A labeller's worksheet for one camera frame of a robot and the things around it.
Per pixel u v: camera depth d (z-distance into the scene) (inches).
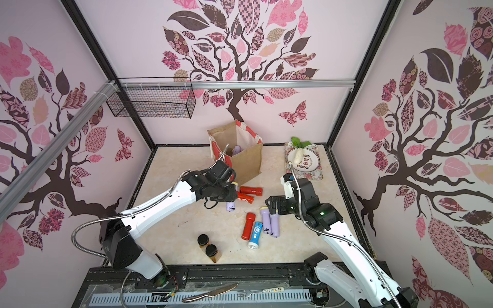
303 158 44.3
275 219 33.7
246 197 36.8
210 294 27.4
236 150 44.6
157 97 37.3
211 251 29.8
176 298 27.4
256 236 32.0
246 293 27.8
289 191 26.2
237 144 44.8
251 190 37.7
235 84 36.9
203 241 29.4
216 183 23.2
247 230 33.2
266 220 33.7
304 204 21.3
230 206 29.4
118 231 16.2
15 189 19.9
